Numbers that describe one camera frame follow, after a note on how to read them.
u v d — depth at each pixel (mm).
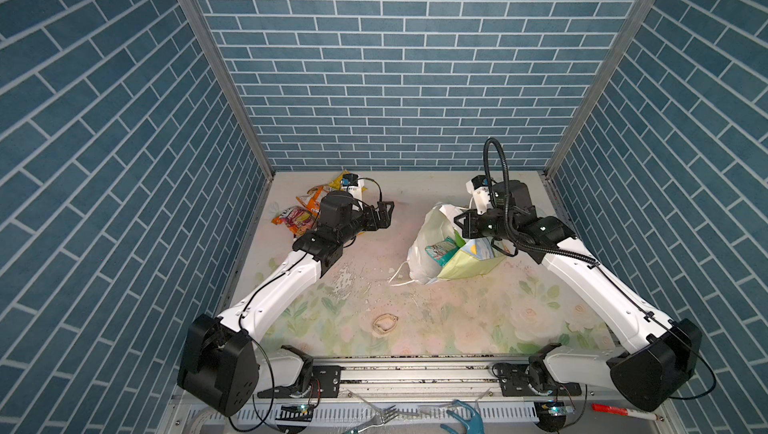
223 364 392
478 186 680
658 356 377
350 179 691
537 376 652
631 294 441
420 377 756
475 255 731
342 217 599
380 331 806
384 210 709
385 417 688
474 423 677
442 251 890
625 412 692
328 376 747
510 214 564
